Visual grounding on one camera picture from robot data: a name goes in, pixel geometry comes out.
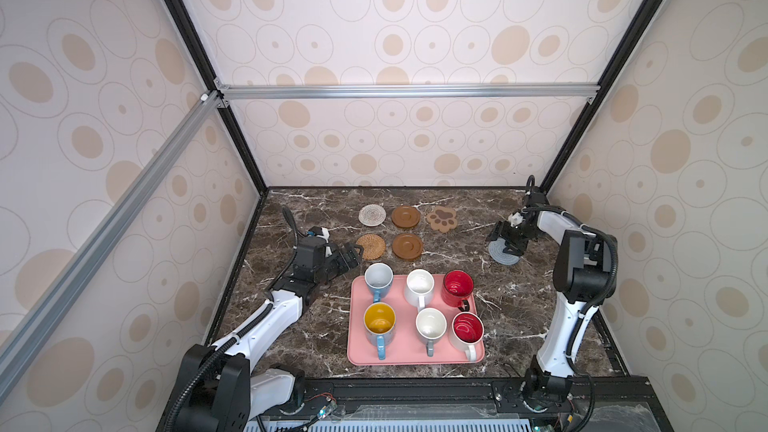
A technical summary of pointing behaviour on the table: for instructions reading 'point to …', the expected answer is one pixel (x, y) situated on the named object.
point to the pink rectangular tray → (407, 348)
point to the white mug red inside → (467, 330)
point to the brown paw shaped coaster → (442, 219)
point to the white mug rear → (418, 291)
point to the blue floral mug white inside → (378, 278)
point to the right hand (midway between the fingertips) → (497, 241)
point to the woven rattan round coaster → (373, 246)
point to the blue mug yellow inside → (379, 321)
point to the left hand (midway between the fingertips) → (362, 250)
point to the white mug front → (431, 324)
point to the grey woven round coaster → (496, 251)
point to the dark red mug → (457, 286)
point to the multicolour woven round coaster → (372, 215)
